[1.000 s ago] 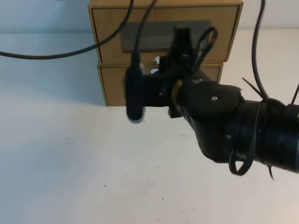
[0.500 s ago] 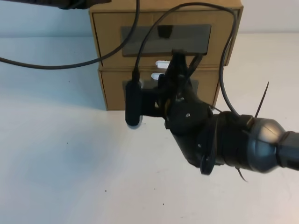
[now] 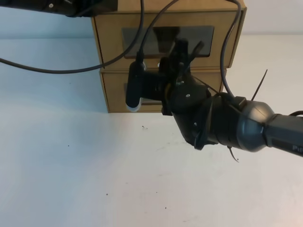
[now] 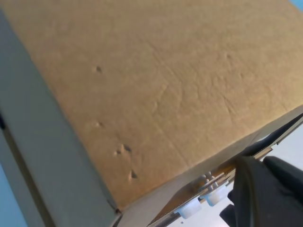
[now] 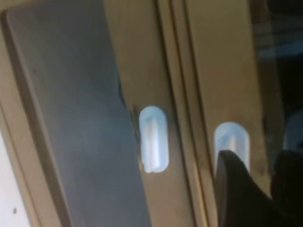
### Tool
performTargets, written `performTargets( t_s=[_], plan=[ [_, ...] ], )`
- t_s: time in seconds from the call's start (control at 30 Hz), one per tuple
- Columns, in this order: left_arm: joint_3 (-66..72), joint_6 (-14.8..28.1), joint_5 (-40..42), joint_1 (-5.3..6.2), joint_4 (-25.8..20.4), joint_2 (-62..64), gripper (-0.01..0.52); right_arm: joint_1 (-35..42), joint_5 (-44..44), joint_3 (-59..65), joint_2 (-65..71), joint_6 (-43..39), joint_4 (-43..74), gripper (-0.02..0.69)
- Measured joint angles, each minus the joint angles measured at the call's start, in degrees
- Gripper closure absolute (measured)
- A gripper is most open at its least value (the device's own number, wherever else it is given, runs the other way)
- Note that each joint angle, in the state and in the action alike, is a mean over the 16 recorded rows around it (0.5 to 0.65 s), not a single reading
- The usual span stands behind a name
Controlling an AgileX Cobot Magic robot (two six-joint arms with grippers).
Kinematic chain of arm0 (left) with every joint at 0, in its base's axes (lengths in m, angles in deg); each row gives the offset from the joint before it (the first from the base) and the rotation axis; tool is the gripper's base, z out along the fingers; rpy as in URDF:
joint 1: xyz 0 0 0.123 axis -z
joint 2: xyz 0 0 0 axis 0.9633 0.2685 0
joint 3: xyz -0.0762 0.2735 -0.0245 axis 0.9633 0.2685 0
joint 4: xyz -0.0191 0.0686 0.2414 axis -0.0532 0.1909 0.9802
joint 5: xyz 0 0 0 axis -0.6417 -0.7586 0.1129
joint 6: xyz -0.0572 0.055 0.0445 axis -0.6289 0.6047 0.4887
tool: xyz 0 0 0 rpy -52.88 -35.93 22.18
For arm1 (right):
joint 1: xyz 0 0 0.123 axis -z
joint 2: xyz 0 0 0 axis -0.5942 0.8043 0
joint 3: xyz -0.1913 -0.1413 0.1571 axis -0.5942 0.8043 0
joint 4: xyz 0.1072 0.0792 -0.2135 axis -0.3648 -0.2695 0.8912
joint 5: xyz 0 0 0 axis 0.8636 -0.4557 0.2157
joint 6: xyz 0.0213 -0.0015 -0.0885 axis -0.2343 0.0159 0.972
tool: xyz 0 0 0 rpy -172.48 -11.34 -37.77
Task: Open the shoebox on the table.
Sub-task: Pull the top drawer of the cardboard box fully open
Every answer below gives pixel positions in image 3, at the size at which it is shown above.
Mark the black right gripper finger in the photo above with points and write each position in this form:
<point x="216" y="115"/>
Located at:
<point x="195" y="53"/>
<point x="178" y="56"/>

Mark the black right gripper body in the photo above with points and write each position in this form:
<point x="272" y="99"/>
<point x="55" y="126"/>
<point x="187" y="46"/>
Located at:
<point x="181" y="97"/>

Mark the brown cardboard drawer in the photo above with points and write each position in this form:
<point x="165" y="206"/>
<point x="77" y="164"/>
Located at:
<point x="114" y="33"/>
<point x="114" y="85"/>

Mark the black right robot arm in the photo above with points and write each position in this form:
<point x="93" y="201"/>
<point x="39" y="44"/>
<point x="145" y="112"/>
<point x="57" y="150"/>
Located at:
<point x="208" y="117"/>

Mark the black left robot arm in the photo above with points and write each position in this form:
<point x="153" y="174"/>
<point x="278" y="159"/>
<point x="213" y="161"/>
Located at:
<point x="69" y="8"/>

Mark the brown cardboard shoebox cabinet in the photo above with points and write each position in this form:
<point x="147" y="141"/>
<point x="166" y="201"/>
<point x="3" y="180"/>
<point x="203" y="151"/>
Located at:
<point x="154" y="9"/>

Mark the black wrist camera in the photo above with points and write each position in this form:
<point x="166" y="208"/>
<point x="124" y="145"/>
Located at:
<point x="133" y="97"/>

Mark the black cable tie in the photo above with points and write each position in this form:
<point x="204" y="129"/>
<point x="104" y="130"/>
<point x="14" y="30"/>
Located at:
<point x="259" y="85"/>

